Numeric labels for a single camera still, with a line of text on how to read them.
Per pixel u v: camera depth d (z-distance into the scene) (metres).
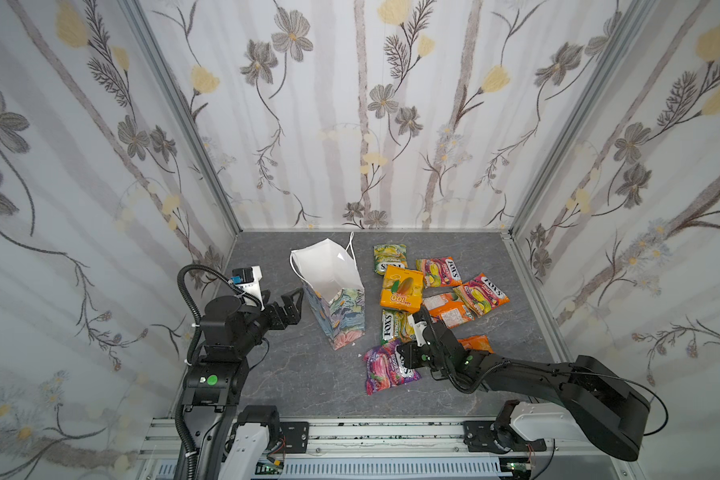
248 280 0.56
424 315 0.76
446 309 0.95
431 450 0.73
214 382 0.45
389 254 1.09
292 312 0.60
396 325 0.92
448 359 0.65
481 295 0.98
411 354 0.75
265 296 0.69
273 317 0.58
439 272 1.04
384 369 0.82
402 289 0.98
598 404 0.43
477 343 0.88
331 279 0.98
